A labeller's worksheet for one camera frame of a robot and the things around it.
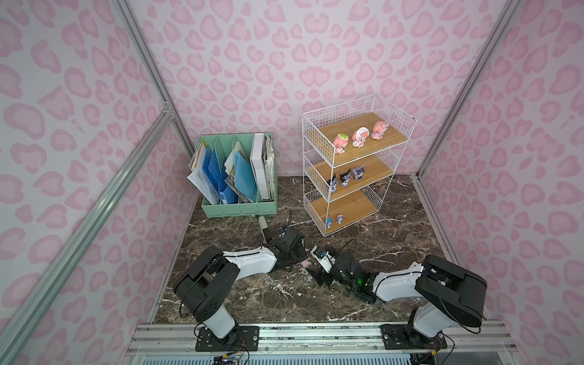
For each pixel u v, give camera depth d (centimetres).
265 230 95
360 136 68
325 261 73
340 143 67
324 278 75
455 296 45
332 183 77
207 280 49
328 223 98
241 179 93
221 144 104
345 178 79
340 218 98
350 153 70
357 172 81
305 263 87
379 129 71
